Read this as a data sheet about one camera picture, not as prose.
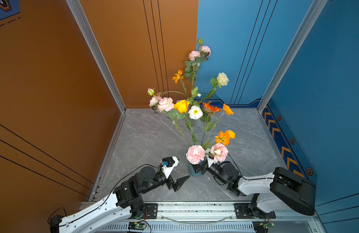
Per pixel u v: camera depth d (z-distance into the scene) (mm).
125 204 508
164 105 579
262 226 704
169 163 550
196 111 621
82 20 734
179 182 572
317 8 696
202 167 669
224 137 590
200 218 724
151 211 747
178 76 822
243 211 725
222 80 765
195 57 826
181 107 610
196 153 583
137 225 708
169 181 571
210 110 640
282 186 452
